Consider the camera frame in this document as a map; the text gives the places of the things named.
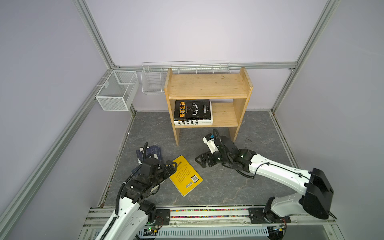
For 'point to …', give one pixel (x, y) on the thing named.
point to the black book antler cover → (189, 109)
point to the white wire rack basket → (153, 74)
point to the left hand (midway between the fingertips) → (172, 169)
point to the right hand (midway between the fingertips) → (201, 156)
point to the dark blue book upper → (144, 152)
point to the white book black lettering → (195, 122)
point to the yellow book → (186, 177)
